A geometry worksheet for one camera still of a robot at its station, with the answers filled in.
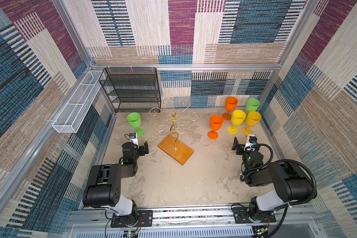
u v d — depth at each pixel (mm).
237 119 943
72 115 721
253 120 929
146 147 873
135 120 949
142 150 853
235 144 867
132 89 1110
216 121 945
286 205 504
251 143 747
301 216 746
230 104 1032
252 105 1021
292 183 458
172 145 977
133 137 812
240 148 796
